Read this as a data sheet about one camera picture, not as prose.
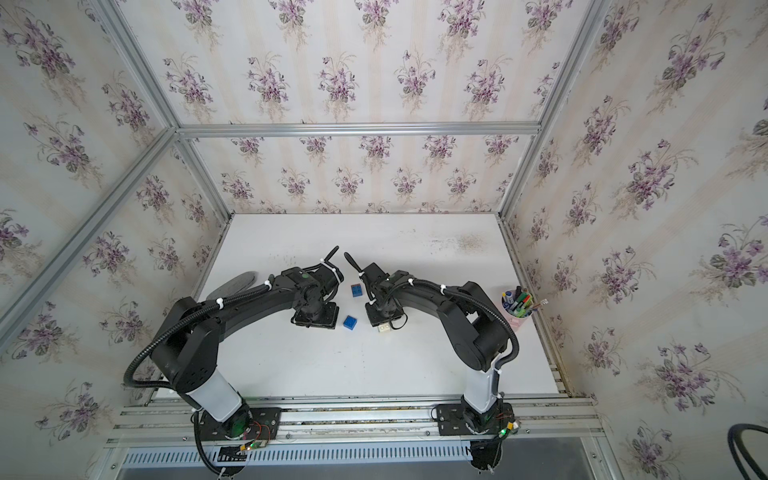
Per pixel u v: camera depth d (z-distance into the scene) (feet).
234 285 3.13
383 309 2.58
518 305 2.75
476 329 1.59
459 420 2.36
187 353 1.45
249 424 2.33
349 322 2.95
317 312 2.38
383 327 2.81
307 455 2.51
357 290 3.08
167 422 2.46
